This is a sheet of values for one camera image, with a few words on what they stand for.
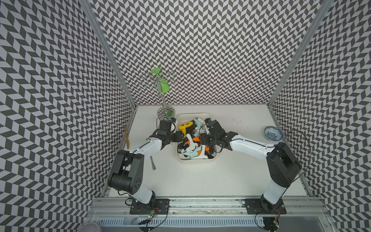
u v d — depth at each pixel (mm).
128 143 963
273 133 990
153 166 866
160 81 918
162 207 724
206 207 738
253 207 732
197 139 897
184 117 1018
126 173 444
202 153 861
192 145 894
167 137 711
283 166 461
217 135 679
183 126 982
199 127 992
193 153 876
